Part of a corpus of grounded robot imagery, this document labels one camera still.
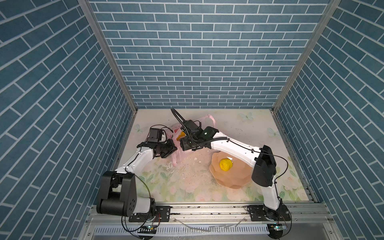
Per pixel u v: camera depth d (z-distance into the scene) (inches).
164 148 29.5
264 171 19.5
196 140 23.8
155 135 27.7
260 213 28.8
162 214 28.7
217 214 29.7
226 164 33.6
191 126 25.2
